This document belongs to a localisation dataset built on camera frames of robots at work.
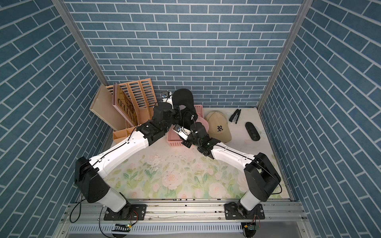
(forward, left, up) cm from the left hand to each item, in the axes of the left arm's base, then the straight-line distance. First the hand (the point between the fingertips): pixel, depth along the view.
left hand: (181, 104), depth 77 cm
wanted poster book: (+12, +38, -9) cm, 41 cm away
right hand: (-7, 0, -15) cm, 17 cm away
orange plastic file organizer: (+30, +33, -18) cm, 48 cm away
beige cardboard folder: (+11, +51, -13) cm, 53 cm away
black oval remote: (+6, -49, -31) cm, 58 cm away
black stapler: (+20, -38, -32) cm, 53 cm away
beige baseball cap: (+6, -23, -26) cm, 35 cm away
